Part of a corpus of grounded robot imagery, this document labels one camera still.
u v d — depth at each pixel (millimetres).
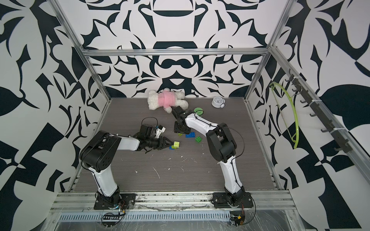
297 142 662
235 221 707
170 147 912
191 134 969
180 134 988
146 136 797
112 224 687
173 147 892
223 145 541
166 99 1077
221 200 746
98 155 497
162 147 835
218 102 1130
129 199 744
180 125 699
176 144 891
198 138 961
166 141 874
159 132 892
